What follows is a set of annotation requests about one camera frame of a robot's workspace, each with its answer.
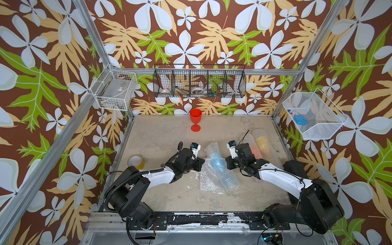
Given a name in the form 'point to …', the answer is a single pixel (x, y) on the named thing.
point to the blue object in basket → (300, 120)
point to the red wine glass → (195, 115)
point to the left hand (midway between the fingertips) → (205, 158)
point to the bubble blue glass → (216, 176)
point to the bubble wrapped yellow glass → (267, 151)
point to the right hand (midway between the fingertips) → (225, 158)
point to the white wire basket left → (114, 89)
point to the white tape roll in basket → (197, 90)
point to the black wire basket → (199, 80)
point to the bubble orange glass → (255, 152)
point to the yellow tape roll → (137, 161)
